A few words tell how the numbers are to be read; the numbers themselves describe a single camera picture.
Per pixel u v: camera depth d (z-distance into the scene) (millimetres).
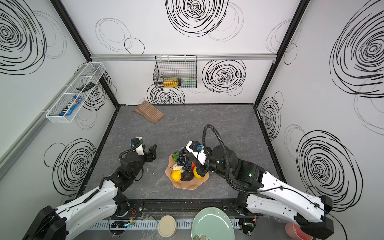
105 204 596
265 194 424
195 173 800
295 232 600
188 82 882
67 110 702
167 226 639
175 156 814
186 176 788
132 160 612
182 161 608
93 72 926
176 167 805
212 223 689
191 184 789
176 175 772
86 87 785
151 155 742
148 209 747
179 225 643
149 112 1151
